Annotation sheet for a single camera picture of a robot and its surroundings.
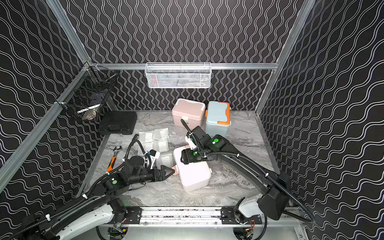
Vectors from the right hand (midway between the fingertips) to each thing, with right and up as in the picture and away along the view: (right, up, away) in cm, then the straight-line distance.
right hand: (186, 157), depth 74 cm
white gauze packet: (-30, +8, +29) cm, 43 cm away
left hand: (-8, -6, -3) cm, 10 cm away
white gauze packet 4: (-14, -5, +19) cm, 23 cm away
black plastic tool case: (-51, +18, +32) cm, 63 cm away
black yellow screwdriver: (-36, +9, +29) cm, 47 cm away
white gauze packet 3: (-18, +2, +27) cm, 32 cm away
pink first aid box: (+3, +25, +27) cm, 37 cm away
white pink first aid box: (+3, -9, 0) cm, 9 cm away
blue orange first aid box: (+19, +21, +21) cm, 36 cm away
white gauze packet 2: (-20, +10, +33) cm, 40 cm away
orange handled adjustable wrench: (-47, -7, +18) cm, 51 cm away
